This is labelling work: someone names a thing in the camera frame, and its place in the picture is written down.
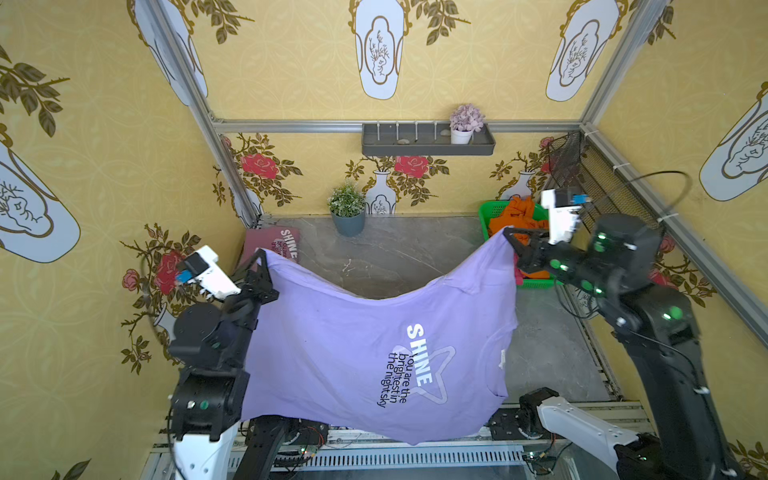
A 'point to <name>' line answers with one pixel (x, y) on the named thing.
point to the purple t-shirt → (403, 366)
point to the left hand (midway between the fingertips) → (270, 252)
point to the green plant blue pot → (348, 209)
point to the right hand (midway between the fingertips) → (507, 234)
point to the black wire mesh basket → (580, 167)
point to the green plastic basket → (486, 211)
